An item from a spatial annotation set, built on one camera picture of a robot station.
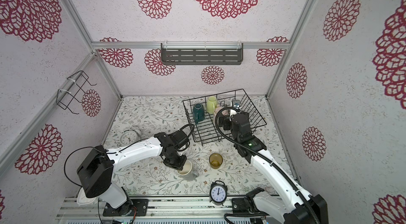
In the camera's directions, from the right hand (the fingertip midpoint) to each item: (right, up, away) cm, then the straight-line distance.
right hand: (231, 109), depth 76 cm
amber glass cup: (-7, -28, +11) cm, 31 cm away
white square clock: (-71, -42, -2) cm, 83 cm away
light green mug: (-8, +4, +27) cm, 28 cm away
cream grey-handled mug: (-21, -30, -2) cm, 37 cm away
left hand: (-25, -31, +4) cm, 40 cm away
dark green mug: (-17, -2, +23) cm, 28 cm away
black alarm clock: (-6, -40, 0) cm, 40 cm away
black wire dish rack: (-12, -14, +24) cm, 30 cm away
